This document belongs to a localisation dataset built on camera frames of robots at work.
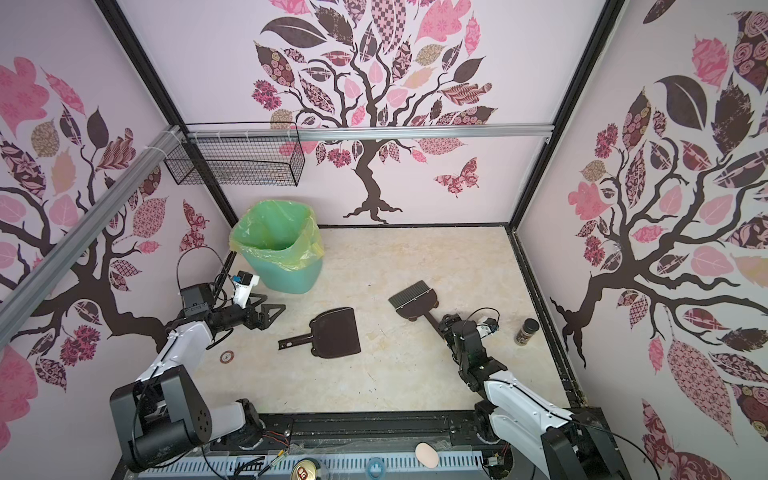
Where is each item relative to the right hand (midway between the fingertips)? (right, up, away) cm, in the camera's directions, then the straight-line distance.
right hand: (448, 322), depth 89 cm
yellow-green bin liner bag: (-55, +28, +11) cm, 63 cm away
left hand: (-52, +6, -4) cm, 52 cm away
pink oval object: (-9, -28, -19) cm, 35 cm away
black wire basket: (-66, +53, +6) cm, 85 cm away
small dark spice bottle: (+22, 0, -6) cm, 23 cm away
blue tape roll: (-21, -30, -19) cm, 42 cm away
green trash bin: (-53, +13, +3) cm, 54 cm away
